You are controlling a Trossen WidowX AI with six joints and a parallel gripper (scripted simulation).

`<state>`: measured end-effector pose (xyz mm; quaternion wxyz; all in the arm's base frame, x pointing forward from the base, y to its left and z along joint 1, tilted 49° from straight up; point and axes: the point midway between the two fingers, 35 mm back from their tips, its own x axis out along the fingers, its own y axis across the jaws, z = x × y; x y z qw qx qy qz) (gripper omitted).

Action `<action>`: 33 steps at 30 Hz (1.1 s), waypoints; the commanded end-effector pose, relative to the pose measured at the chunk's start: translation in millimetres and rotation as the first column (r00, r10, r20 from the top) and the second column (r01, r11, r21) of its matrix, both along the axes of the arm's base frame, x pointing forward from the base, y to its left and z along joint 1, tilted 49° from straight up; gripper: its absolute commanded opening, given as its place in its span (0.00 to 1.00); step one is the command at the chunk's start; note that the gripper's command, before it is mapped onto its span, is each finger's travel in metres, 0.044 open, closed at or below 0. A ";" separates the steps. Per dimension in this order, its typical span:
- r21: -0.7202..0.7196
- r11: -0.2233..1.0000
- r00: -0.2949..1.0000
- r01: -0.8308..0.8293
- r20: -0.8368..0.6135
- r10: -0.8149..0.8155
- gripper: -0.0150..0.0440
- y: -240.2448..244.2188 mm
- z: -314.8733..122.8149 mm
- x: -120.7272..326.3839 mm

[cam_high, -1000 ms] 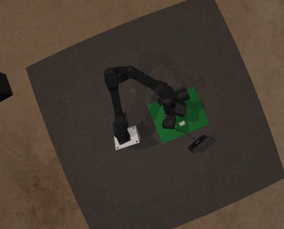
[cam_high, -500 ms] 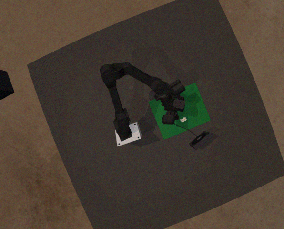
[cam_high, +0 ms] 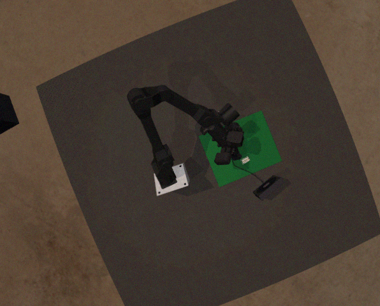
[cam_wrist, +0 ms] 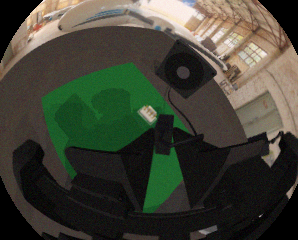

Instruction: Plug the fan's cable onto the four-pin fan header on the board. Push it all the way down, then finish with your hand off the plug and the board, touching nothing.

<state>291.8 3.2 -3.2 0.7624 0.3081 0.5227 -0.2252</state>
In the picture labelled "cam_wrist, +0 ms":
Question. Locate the green circuit board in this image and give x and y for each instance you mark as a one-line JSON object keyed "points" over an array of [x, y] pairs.
{"points": [[107, 110]]}

